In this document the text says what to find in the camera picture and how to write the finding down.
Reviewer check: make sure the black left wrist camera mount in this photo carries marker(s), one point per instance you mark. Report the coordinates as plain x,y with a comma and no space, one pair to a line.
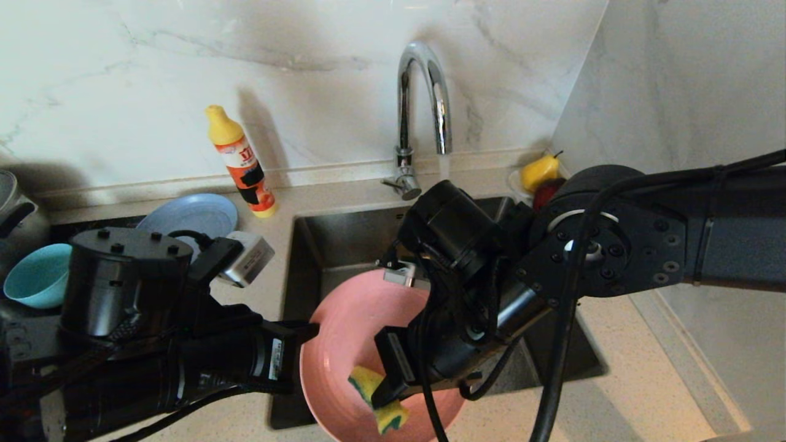
123,282

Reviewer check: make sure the yellow sponge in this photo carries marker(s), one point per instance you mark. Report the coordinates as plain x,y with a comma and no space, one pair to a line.
393,420

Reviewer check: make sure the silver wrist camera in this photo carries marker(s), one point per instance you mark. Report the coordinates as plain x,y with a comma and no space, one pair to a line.
249,261
405,276

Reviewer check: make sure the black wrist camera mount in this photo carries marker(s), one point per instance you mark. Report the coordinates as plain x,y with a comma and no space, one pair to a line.
454,227
123,282

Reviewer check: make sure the blue plate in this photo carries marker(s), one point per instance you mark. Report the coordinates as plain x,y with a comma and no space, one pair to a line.
190,215

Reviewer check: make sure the chrome gooseneck faucet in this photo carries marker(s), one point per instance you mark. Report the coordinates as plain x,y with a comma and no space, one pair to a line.
437,104

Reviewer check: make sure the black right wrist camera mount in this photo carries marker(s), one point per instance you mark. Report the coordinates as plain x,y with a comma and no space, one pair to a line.
454,227

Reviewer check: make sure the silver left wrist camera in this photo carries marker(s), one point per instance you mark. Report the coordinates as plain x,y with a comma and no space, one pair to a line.
249,261

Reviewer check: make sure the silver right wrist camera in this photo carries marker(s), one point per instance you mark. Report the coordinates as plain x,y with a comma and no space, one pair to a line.
405,276

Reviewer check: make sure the teal bowl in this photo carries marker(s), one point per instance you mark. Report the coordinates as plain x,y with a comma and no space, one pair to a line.
37,276

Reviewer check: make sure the stainless steel sink basin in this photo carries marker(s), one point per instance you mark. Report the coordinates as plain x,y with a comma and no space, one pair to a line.
331,245

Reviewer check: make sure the orange yellow dish soap bottle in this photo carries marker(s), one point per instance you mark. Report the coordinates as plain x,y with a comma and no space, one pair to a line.
241,162

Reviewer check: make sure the black induction cooktop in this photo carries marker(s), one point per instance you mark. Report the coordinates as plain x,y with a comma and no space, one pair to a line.
92,224

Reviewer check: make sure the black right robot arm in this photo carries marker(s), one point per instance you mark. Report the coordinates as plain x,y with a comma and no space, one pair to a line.
675,233

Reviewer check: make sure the yellow pear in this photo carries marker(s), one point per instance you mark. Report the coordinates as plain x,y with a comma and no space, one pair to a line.
538,173

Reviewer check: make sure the large pink plate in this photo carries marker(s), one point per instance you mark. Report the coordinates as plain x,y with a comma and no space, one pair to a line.
344,344

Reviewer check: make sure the dark red apple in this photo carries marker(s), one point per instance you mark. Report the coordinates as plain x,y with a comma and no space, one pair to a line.
545,191

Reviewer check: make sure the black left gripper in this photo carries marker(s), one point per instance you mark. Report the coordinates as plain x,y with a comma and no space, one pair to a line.
227,356

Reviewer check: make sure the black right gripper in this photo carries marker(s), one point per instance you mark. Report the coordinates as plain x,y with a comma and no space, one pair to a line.
485,344

